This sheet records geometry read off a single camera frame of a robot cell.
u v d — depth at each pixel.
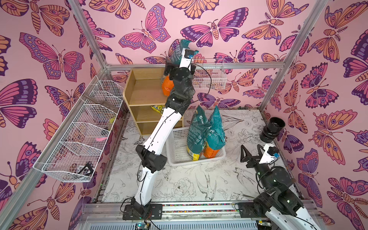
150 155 0.50
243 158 0.63
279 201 0.52
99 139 0.71
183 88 0.53
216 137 0.80
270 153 0.56
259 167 0.60
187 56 0.54
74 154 0.65
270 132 0.94
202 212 0.75
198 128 0.76
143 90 0.92
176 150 0.97
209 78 1.07
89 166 0.64
